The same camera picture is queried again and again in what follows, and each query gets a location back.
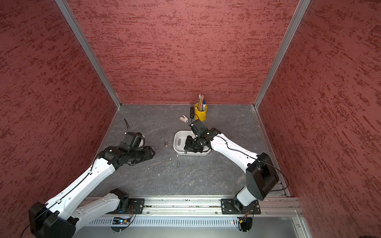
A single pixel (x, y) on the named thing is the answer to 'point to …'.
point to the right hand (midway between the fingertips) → (184, 151)
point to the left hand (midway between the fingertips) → (150, 157)
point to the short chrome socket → (166, 144)
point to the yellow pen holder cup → (200, 111)
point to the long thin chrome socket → (178, 164)
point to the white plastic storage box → (180, 137)
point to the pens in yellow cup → (201, 103)
